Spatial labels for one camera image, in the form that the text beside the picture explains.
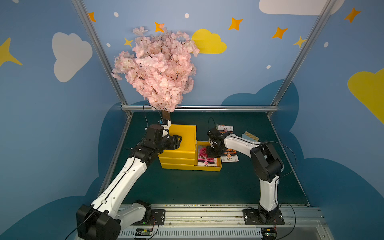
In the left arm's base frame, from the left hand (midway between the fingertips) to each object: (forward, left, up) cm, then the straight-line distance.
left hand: (177, 137), depth 78 cm
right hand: (+3, -20, -22) cm, 30 cm away
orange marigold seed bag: (+3, -33, -23) cm, 41 cm away
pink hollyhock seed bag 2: (+24, -32, -23) cm, 46 cm away
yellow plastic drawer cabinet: (-8, -4, -6) cm, 11 cm away
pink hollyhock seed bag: (-2, -15, -22) cm, 27 cm away
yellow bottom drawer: (-7, -15, -23) cm, 28 cm away
